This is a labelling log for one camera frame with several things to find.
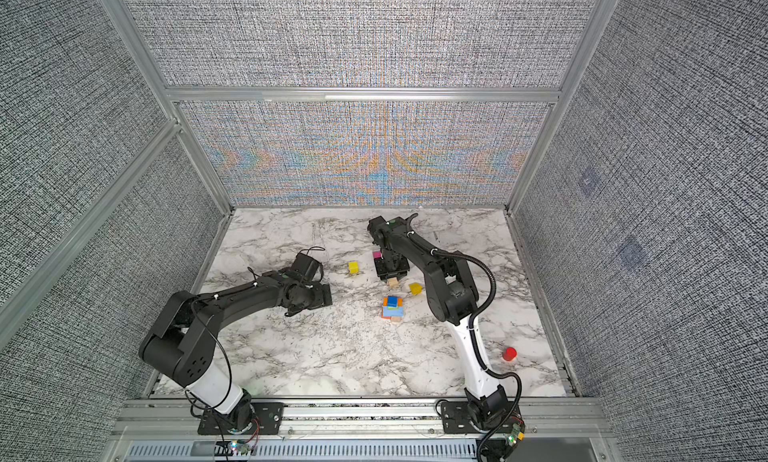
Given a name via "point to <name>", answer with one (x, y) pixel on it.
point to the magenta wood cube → (377, 254)
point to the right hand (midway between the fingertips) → (391, 277)
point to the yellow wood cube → (353, 267)
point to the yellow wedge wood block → (416, 288)
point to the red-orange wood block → (386, 317)
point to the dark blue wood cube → (392, 301)
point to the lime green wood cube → (400, 302)
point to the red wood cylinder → (509, 353)
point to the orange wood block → (385, 302)
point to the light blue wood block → (399, 312)
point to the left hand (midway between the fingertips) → (321, 302)
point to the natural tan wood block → (395, 319)
